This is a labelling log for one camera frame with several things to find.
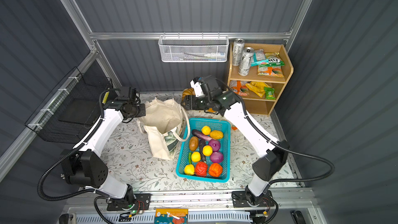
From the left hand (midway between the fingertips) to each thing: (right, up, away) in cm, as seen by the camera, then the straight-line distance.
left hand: (141, 111), depth 85 cm
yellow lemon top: (+37, -12, +6) cm, 39 cm away
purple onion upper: (+41, -19, +1) cm, 46 cm away
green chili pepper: (+27, -26, +1) cm, 37 cm away
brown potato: (+29, -19, +2) cm, 35 cm away
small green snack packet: (+75, +11, +9) cm, 77 cm away
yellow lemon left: (+30, -25, -1) cm, 40 cm away
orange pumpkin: (+41, -29, -8) cm, 51 cm away
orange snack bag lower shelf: (+58, +14, +11) cm, 60 cm away
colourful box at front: (+20, -48, -16) cm, 54 cm away
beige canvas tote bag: (+10, -8, +16) cm, 21 cm away
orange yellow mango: (+42, -14, +6) cm, 45 cm away
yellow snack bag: (+69, +14, +11) cm, 71 cm away
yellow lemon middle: (+37, -22, -1) cm, 43 cm away
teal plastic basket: (+48, -11, +6) cm, 49 cm away
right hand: (+28, +4, -13) cm, 31 cm away
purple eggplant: (+33, -16, +8) cm, 38 cm away
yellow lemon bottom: (+27, -30, -6) cm, 41 cm away
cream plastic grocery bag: (+52, -10, +2) cm, 53 cm away
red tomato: (+34, -29, -8) cm, 45 cm away
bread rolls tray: (+23, +14, +32) cm, 42 cm away
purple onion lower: (+42, -25, -3) cm, 49 cm away
